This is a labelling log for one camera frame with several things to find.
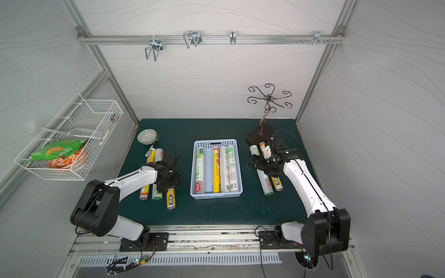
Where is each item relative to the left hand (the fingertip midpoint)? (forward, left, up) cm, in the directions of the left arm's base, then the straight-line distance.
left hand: (176, 184), depth 90 cm
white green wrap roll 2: (+5, -12, +3) cm, 14 cm away
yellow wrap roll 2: (+8, -21, +2) cm, 22 cm away
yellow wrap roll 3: (+2, -52, +3) cm, 53 cm away
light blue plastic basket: (+24, -15, +3) cm, 28 cm away
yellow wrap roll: (-6, +14, +3) cm, 15 cm away
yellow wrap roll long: (-8, 0, +2) cm, 9 cm away
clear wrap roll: (+4, -46, +3) cm, 46 cm away
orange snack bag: (-6, +32, +31) cm, 45 cm away
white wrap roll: (+8, -29, +3) cm, 31 cm away
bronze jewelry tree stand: (+35, -47, +1) cm, 59 cm away
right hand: (+4, -41, +13) cm, 44 cm away
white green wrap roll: (+16, +13, +2) cm, 21 cm away
